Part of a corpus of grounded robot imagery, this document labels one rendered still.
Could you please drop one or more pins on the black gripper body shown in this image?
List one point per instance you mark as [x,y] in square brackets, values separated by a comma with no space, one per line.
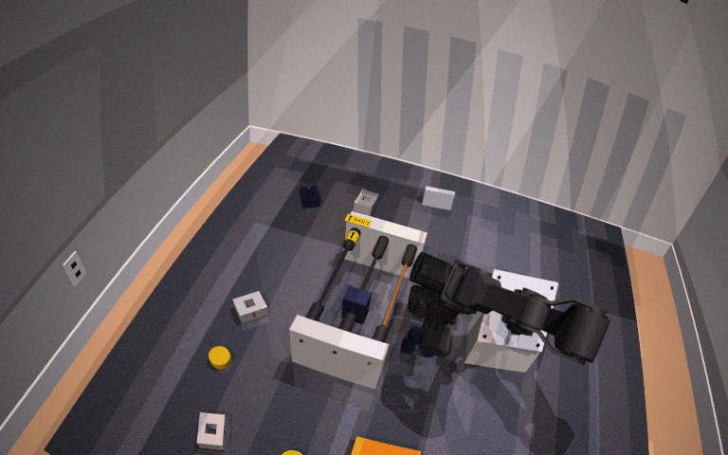
[436,339]

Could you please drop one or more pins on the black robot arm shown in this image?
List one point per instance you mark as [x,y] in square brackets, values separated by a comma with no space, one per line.
[578,332]

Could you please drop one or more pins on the orange rectangular block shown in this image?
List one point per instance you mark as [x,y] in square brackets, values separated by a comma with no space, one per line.
[368,447]

